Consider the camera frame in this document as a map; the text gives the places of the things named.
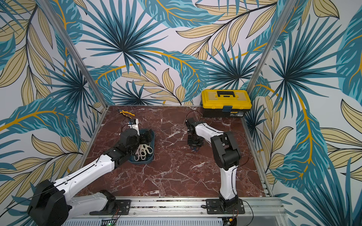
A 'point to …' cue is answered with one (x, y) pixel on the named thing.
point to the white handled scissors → (141, 151)
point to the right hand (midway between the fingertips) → (194, 144)
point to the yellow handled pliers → (126, 113)
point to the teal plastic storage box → (150, 159)
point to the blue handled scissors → (194, 148)
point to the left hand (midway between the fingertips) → (145, 132)
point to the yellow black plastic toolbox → (225, 103)
